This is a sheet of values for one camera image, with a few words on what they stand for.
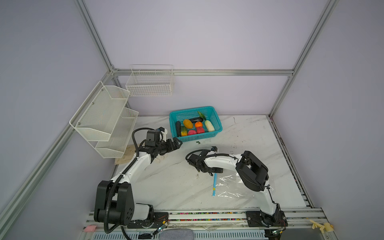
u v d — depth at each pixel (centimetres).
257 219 73
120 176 45
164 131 81
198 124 111
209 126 110
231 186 84
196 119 114
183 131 105
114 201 42
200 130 104
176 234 68
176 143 78
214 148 84
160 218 74
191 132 102
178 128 108
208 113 115
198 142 104
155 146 67
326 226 71
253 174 51
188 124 108
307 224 74
